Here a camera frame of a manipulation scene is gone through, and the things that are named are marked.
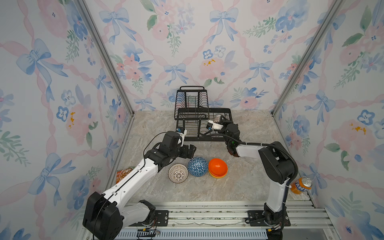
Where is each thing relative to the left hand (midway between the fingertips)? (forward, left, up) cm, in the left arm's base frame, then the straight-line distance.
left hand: (189, 145), depth 79 cm
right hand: (+22, -22, +2) cm, 31 cm away
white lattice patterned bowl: (-8, +7, -18) cm, 21 cm away
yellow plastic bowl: (-12, -17, -13) cm, 25 cm away
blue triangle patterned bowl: (-5, -5, -15) cm, 17 cm away
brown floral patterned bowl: (+20, -16, 0) cm, 26 cm away
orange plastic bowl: (-6, -16, -13) cm, 22 cm away
